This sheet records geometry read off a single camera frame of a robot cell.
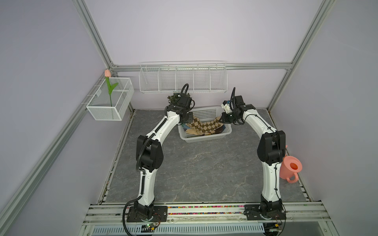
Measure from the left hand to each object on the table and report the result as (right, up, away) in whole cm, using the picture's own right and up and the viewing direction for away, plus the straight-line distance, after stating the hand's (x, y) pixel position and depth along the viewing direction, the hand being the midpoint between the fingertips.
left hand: (188, 118), depth 93 cm
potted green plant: (-12, +15, +9) cm, 21 cm away
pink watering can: (+54, -27, -16) cm, 63 cm away
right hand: (+21, 0, +5) cm, 21 cm away
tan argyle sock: (+18, -3, +5) cm, 19 cm away
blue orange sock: (-2, -5, +6) cm, 8 cm away
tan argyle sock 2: (+6, -6, +3) cm, 10 cm away
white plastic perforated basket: (+13, +5, +22) cm, 26 cm away
